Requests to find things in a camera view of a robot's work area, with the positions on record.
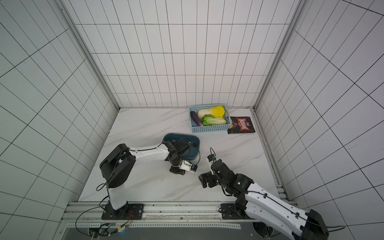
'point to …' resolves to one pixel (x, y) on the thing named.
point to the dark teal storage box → (193, 142)
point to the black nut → (194, 145)
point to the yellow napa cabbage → (218, 111)
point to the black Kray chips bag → (240, 124)
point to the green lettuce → (210, 120)
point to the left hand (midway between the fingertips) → (179, 170)
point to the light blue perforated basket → (197, 129)
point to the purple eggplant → (195, 118)
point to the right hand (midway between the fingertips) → (202, 176)
